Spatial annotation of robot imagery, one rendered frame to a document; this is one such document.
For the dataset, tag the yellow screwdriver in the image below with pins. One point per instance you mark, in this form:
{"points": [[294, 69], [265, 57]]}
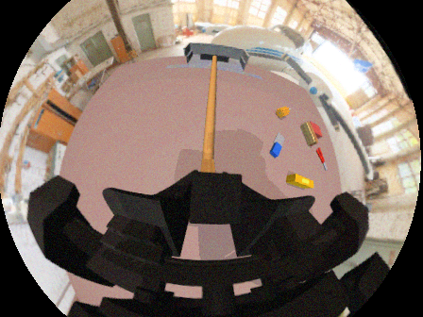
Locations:
{"points": [[283, 111]]}

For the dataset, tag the tan scrub brush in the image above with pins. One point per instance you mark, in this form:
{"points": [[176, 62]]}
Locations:
{"points": [[308, 131]]}

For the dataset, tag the red rectangular block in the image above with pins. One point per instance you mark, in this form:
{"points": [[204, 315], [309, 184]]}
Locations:
{"points": [[316, 130]]}

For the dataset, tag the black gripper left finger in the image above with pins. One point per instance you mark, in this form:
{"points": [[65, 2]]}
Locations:
{"points": [[169, 209]]}

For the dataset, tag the yellow rectangular block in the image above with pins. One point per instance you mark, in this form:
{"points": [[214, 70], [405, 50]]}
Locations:
{"points": [[301, 181]]}

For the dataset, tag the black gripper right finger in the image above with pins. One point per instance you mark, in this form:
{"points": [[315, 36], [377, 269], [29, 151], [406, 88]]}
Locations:
{"points": [[258, 213]]}

